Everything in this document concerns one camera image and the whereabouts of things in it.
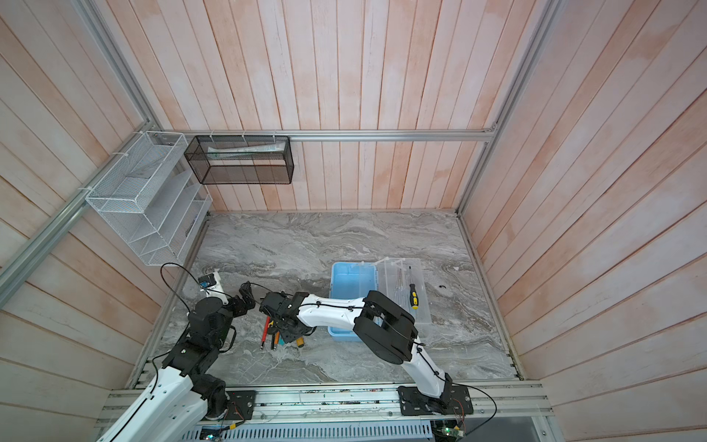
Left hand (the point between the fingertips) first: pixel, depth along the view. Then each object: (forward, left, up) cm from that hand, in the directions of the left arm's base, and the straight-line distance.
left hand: (237, 291), depth 81 cm
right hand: (-7, -15, -15) cm, 22 cm away
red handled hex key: (-7, -6, -14) cm, 17 cm away
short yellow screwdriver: (-11, -18, -13) cm, 25 cm away
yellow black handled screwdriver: (-10, -11, -13) cm, 20 cm away
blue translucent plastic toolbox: (+5, -50, -3) cm, 51 cm away
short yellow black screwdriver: (-1, -53, -1) cm, 53 cm away
